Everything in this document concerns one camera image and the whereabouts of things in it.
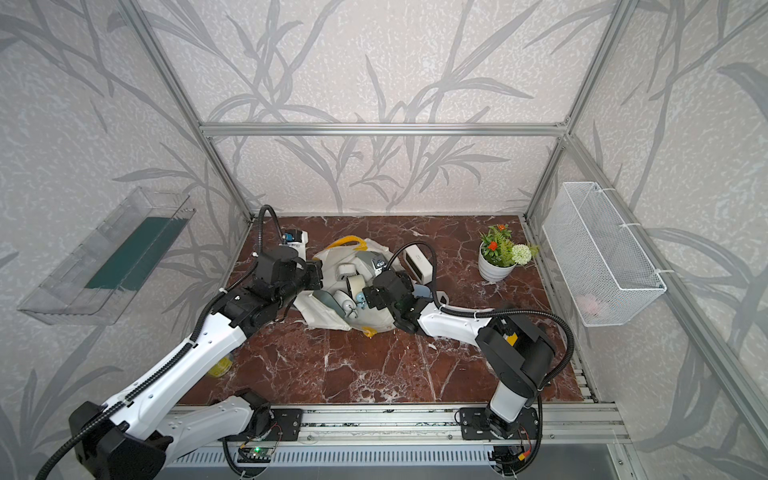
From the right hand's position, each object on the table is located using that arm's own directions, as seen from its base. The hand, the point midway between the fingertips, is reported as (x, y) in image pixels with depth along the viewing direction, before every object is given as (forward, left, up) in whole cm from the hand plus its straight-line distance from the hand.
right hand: (381, 277), depth 89 cm
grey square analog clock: (+10, +5, -2) cm, 11 cm away
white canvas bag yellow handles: (+4, +11, 0) cm, 11 cm away
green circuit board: (-42, +30, -13) cm, 54 cm away
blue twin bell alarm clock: (-5, +6, -5) cm, 9 cm away
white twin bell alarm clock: (-7, +10, -3) cm, 12 cm away
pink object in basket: (-14, -52, +10) cm, 55 cm away
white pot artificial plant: (+6, -36, +3) cm, 37 cm away
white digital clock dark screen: (+9, -12, -5) cm, 16 cm away
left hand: (-4, +14, +13) cm, 20 cm away
